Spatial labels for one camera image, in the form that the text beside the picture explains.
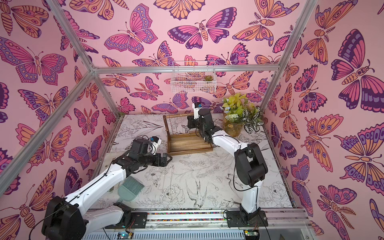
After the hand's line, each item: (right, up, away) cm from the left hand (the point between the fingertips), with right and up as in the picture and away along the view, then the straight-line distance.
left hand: (167, 156), depth 82 cm
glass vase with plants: (+44, +25, +14) cm, 53 cm away
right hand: (+12, +23, +8) cm, 27 cm away
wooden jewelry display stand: (+8, +5, +21) cm, 23 cm away
